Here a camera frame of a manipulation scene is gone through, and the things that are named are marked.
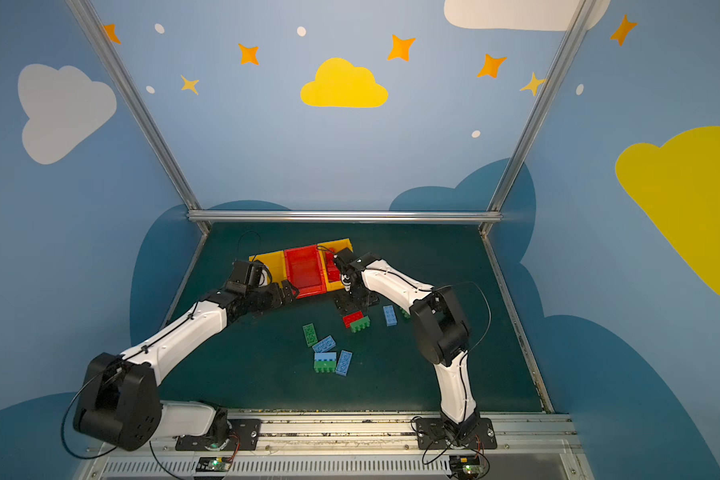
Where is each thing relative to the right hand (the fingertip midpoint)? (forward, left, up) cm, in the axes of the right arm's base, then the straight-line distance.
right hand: (355, 304), depth 92 cm
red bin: (+14, +19, -2) cm, 23 cm away
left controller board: (-42, +31, -5) cm, 53 cm away
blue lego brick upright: (0, -11, -5) cm, 13 cm away
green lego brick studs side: (0, -16, -5) cm, 17 cm away
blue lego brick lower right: (-16, +3, -8) cm, 18 cm away
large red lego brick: (-2, 0, -4) cm, 4 cm away
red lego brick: (+13, +9, -1) cm, 15 cm away
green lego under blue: (-18, +6, -4) cm, 20 cm away
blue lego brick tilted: (-11, +9, -6) cm, 15 cm away
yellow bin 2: (+24, +9, -1) cm, 26 cm away
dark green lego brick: (-9, +13, -5) cm, 17 cm away
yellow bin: (+15, +29, 0) cm, 33 cm away
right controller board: (-39, -30, -7) cm, 50 cm away
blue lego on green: (-16, +8, -3) cm, 18 cm away
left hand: (-1, +19, +6) cm, 20 cm away
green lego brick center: (-4, -2, -5) cm, 7 cm away
